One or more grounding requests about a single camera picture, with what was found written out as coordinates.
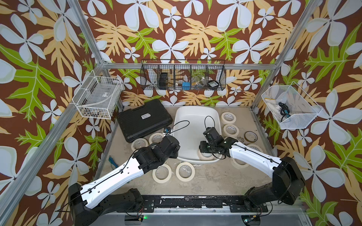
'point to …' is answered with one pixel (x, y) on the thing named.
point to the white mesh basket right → (292, 108)
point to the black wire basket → (209, 75)
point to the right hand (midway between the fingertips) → (200, 146)
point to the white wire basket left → (98, 96)
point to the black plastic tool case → (152, 117)
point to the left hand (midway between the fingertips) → (175, 145)
